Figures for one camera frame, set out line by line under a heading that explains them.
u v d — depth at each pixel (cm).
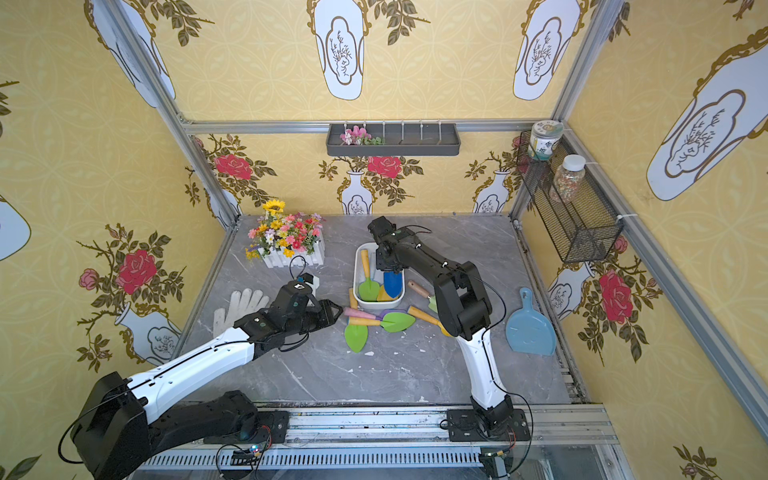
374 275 102
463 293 61
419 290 97
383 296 97
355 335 90
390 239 73
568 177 72
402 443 72
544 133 84
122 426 39
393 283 95
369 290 98
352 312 90
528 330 90
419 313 92
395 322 92
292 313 63
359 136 88
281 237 94
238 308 95
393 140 92
